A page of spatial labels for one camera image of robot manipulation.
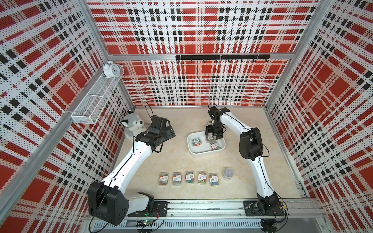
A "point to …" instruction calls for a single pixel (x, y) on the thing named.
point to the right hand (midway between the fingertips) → (212, 135)
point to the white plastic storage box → (205, 148)
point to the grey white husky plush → (134, 125)
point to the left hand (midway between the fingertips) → (169, 133)
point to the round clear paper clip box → (228, 173)
